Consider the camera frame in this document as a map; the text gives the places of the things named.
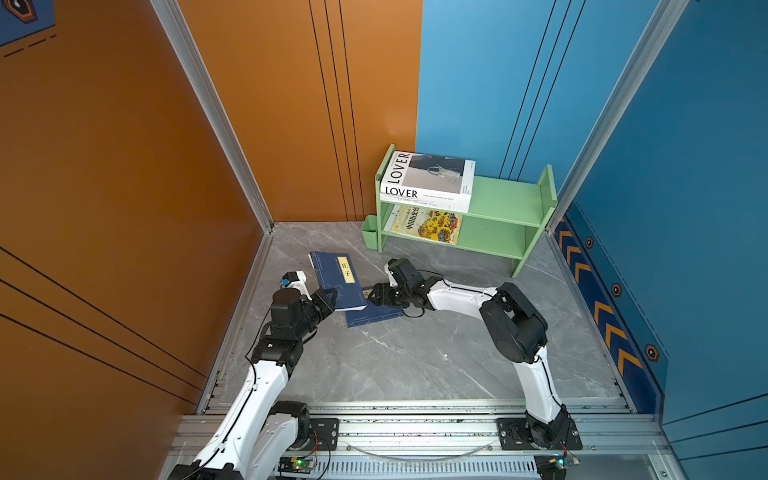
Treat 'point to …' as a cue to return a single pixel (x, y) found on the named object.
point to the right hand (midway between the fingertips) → (373, 298)
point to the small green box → (369, 231)
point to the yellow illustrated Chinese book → (426, 222)
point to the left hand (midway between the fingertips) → (338, 288)
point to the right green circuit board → (554, 466)
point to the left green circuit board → (296, 464)
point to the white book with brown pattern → (453, 204)
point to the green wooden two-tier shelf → (507, 216)
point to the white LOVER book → (429, 176)
